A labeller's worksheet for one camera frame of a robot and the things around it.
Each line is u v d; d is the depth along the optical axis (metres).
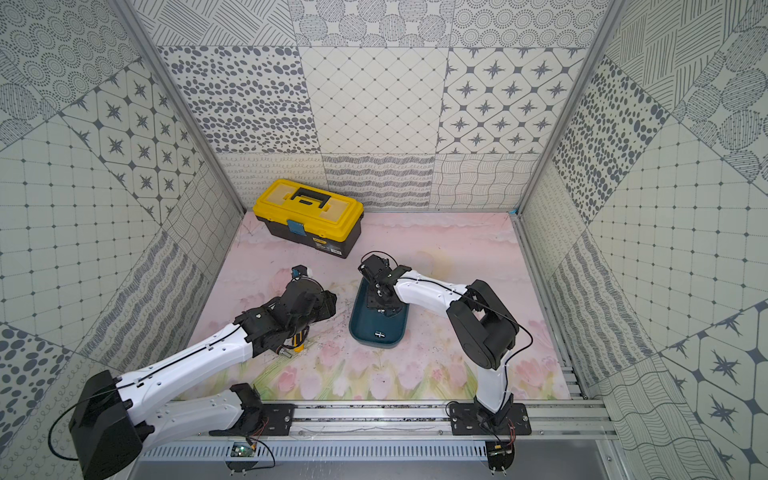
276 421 0.73
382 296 0.66
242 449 0.72
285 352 0.84
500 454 0.73
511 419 0.72
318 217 0.96
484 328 0.48
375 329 0.88
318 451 0.70
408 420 0.76
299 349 0.86
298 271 0.73
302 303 0.59
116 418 0.38
